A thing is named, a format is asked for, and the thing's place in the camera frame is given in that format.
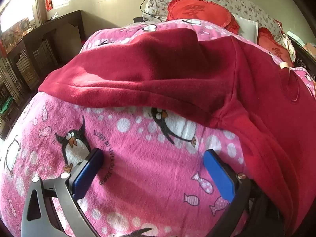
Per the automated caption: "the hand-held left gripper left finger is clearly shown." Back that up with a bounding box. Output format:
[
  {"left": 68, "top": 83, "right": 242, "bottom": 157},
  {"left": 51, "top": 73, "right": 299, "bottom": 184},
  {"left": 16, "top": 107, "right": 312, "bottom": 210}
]
[{"left": 21, "top": 148, "right": 104, "bottom": 237}]

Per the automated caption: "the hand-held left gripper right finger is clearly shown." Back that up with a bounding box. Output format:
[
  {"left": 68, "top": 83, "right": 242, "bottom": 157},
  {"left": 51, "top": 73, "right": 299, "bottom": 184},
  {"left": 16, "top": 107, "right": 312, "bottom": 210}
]
[{"left": 202, "top": 149, "right": 284, "bottom": 237}]

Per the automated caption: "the dark red fleece garment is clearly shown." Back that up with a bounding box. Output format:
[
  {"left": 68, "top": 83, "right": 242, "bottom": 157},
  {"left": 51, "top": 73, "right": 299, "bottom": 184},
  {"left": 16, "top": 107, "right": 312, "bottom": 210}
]
[{"left": 38, "top": 27, "right": 316, "bottom": 237}]

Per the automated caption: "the pink penguin print blanket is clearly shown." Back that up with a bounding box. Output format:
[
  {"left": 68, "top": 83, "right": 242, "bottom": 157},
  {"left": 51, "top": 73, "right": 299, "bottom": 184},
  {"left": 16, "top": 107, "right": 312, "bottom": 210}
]
[{"left": 0, "top": 19, "right": 316, "bottom": 237}]

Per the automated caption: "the green box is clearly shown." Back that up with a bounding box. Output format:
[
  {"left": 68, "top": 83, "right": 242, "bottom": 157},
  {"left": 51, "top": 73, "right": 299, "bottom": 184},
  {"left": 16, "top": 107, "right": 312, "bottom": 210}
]
[{"left": 0, "top": 96, "right": 13, "bottom": 114}]

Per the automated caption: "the dark wooden cabinet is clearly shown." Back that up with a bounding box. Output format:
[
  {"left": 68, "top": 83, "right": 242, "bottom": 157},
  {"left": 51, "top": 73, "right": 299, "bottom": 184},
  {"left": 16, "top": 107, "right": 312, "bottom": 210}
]
[{"left": 0, "top": 10, "right": 86, "bottom": 139}]

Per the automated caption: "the small red heart pillow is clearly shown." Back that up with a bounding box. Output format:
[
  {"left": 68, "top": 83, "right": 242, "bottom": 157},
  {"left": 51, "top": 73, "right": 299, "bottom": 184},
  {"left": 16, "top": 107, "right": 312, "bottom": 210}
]
[{"left": 257, "top": 27, "right": 295, "bottom": 67}]

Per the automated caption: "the dark wooden bed headboard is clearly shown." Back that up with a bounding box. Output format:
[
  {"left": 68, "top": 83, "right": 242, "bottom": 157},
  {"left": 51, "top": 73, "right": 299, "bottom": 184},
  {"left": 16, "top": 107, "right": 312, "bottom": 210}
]
[{"left": 286, "top": 30, "right": 316, "bottom": 76}]

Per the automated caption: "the white pillow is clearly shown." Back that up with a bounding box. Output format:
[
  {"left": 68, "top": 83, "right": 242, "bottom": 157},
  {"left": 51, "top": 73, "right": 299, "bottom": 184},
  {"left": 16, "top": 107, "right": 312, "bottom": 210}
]
[{"left": 232, "top": 13, "right": 260, "bottom": 42}]

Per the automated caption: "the large red heart pillow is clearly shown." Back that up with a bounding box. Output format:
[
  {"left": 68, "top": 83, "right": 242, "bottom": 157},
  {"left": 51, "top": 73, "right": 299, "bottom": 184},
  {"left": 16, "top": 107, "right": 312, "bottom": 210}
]
[{"left": 166, "top": 0, "right": 240, "bottom": 34}]

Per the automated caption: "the floral pillow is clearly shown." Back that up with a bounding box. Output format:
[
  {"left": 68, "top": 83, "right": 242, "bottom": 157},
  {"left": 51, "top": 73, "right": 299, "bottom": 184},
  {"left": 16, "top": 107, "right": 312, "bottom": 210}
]
[{"left": 144, "top": 0, "right": 297, "bottom": 63}]

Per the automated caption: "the window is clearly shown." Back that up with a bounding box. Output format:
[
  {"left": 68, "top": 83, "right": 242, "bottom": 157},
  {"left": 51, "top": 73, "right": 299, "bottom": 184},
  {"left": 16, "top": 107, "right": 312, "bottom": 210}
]
[{"left": 0, "top": 0, "right": 35, "bottom": 34}]

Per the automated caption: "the black cable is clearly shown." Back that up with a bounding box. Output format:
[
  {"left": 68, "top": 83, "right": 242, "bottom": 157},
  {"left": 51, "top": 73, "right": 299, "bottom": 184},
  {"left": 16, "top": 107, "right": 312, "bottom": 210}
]
[{"left": 140, "top": 0, "right": 179, "bottom": 21}]

